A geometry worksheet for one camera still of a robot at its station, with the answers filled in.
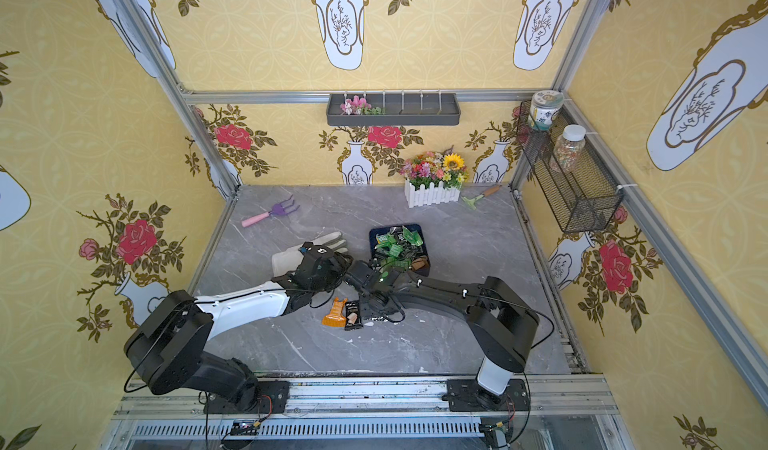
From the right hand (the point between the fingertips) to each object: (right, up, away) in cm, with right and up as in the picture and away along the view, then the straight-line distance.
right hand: (375, 300), depth 86 cm
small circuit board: (-31, -27, -14) cm, 43 cm away
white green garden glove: (-30, +10, +14) cm, 35 cm away
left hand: (-10, +12, +4) cm, 15 cm away
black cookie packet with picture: (-6, -5, -1) cm, 8 cm away
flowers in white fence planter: (+20, +38, +18) cm, 46 cm away
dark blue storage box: (+9, +15, +14) cm, 22 cm away
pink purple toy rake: (-39, +27, +29) cm, 55 cm away
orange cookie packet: (-11, -6, +1) cm, 13 cm away
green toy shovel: (+37, +30, +31) cm, 56 cm away
